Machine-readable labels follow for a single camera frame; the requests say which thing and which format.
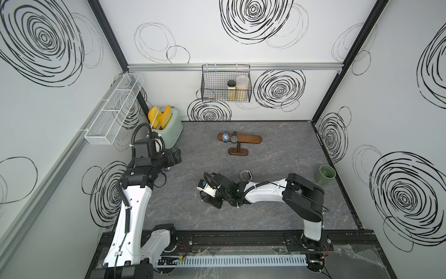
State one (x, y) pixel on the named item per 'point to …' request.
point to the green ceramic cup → (325, 174)
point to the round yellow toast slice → (154, 114)
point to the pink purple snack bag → (166, 169)
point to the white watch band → (250, 173)
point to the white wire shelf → (105, 125)
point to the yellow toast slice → (165, 117)
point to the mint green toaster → (171, 133)
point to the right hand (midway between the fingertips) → (206, 197)
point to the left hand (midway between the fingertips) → (171, 152)
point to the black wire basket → (213, 85)
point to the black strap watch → (234, 138)
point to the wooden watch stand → (243, 138)
